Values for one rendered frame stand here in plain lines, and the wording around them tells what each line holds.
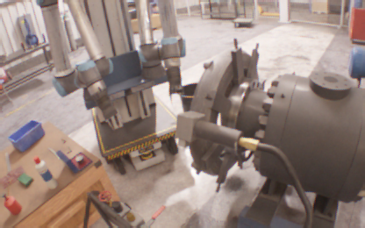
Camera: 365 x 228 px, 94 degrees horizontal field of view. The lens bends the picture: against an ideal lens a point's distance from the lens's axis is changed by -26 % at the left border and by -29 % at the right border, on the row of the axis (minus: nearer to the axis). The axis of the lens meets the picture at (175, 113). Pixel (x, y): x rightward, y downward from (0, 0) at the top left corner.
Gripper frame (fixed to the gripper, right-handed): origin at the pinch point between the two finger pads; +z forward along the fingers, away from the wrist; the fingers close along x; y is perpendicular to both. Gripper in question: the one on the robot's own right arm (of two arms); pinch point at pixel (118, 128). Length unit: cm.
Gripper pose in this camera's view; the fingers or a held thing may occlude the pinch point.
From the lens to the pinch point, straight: 113.1
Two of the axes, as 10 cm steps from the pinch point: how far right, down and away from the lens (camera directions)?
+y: -4.1, -0.1, 9.1
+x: -8.0, 4.9, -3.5
